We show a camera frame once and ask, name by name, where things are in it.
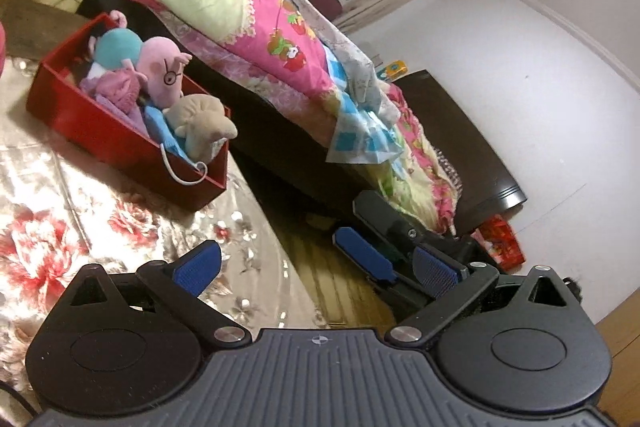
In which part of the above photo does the beige plush toy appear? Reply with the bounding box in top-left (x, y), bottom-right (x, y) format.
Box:
top-left (162, 94), bottom-right (238, 162)

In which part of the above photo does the mauve knitted cloth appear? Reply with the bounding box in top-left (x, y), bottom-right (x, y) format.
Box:
top-left (97, 68), bottom-right (148, 112)

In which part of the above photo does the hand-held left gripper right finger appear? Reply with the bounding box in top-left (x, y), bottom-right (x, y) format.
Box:
top-left (385, 243), bottom-right (571, 350)

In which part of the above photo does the dark wooden bed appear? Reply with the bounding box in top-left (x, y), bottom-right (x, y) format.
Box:
top-left (75, 0), bottom-right (528, 238)

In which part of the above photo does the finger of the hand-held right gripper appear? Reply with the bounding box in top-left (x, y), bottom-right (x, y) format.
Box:
top-left (352, 190), bottom-right (476, 263)
top-left (332, 227), bottom-right (436, 308)

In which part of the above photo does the blue face mask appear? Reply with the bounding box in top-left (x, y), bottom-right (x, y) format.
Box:
top-left (142, 104), bottom-right (208, 185)

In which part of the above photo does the dark dotted cloth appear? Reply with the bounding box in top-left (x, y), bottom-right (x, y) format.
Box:
top-left (432, 147), bottom-right (463, 195)

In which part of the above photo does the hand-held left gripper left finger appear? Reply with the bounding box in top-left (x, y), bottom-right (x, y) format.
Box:
top-left (67, 239), bottom-right (253, 350)

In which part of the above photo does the pig plush toy with glasses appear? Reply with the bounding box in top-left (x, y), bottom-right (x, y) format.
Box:
top-left (89, 9), bottom-right (195, 108)

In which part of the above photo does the red snack bag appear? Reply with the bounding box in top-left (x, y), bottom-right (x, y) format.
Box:
top-left (472, 214), bottom-right (525, 270)

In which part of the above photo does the white floral sheet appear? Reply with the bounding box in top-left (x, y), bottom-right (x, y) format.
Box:
top-left (320, 24), bottom-right (401, 122)

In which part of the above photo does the purple fluffy towel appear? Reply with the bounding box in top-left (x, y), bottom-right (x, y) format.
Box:
top-left (80, 74), bottom-right (166, 142)

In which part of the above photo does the red cardboard box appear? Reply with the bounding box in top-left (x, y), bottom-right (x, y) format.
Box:
top-left (26, 12), bottom-right (232, 212)

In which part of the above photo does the blue checkered sheet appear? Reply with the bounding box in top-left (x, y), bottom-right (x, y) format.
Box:
top-left (325, 52), bottom-right (403, 165)

